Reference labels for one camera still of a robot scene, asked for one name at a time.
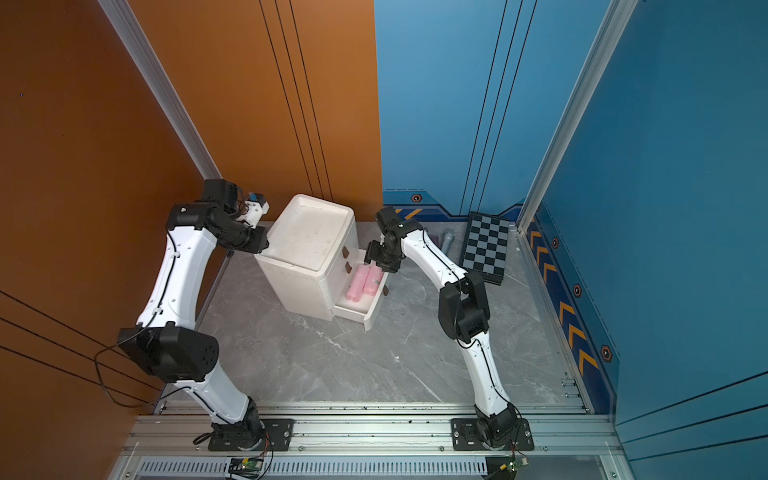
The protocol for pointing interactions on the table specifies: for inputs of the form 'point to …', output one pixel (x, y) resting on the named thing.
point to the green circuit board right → (513, 465)
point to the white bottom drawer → (365, 307)
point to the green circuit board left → (245, 467)
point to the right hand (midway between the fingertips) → (372, 263)
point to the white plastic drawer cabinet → (314, 262)
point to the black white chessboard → (485, 248)
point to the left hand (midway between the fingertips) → (267, 240)
